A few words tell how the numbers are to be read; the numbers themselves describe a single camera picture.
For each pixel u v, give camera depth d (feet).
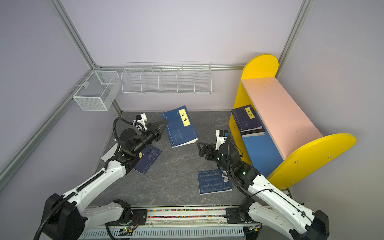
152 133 2.11
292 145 2.05
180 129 2.30
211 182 2.74
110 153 3.15
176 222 2.41
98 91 3.15
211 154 2.07
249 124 2.92
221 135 2.04
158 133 2.14
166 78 3.32
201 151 2.13
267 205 1.57
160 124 2.32
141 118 2.23
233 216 2.42
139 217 2.42
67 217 1.26
